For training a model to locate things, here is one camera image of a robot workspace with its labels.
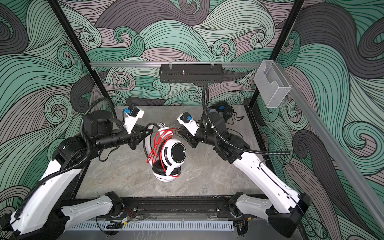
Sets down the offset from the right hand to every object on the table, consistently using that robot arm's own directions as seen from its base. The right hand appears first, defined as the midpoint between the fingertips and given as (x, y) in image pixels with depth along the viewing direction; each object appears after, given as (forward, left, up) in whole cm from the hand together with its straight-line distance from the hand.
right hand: (182, 128), depth 64 cm
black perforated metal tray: (+46, -4, -3) cm, 47 cm away
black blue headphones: (+44, -29, -31) cm, 61 cm away
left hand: (-4, +11, +5) cm, 13 cm away
